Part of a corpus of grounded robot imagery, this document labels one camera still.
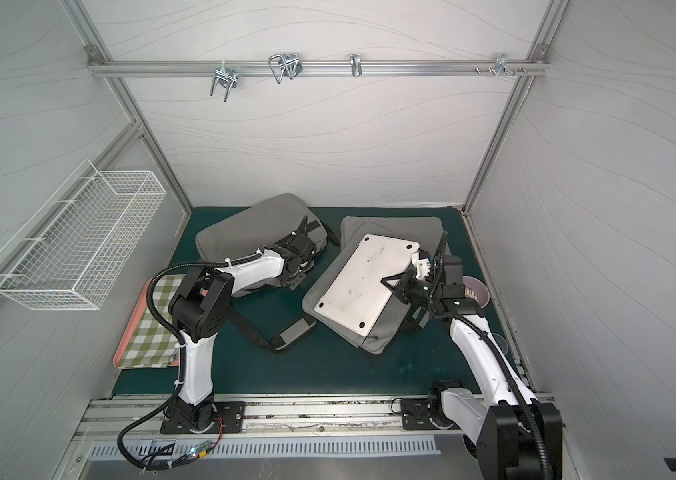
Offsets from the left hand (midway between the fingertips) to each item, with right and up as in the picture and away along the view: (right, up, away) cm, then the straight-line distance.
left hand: (287, 274), depth 99 cm
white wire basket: (-44, +9, -31) cm, 55 cm away
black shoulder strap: (+5, -16, -11) cm, 20 cm away
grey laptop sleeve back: (+47, +15, +10) cm, 50 cm away
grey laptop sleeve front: (+33, -11, -13) cm, 38 cm away
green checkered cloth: (-36, -19, -14) cm, 43 cm away
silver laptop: (+23, -2, -19) cm, 30 cm away
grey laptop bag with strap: (-16, +15, +9) cm, 24 cm away
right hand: (+30, +1, -20) cm, 36 cm away
